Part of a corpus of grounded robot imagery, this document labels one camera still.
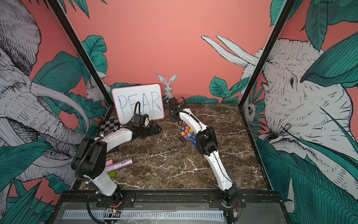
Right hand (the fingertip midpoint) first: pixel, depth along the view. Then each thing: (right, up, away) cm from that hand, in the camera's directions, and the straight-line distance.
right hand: (173, 116), depth 102 cm
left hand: (-10, -8, -8) cm, 15 cm away
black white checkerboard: (-50, -7, +2) cm, 51 cm away
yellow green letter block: (+13, -11, -1) cm, 17 cm away
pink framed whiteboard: (-17, +14, -1) cm, 22 cm away
